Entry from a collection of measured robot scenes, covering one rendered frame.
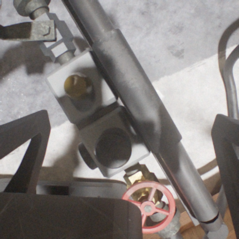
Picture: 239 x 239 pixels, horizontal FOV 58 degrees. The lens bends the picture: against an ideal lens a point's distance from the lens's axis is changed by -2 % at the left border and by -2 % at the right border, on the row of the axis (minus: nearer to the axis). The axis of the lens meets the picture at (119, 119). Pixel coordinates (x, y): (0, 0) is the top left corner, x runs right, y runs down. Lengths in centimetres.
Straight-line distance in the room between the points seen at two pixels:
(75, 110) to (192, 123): 56
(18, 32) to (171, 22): 59
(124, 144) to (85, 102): 9
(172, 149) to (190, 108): 60
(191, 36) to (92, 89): 58
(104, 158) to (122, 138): 3
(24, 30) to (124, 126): 19
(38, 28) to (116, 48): 15
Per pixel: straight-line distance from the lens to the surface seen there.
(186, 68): 81
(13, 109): 87
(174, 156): 22
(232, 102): 83
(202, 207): 24
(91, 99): 32
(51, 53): 36
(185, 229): 80
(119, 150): 27
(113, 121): 32
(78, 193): 73
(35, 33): 34
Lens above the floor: 77
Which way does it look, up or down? 84 degrees down
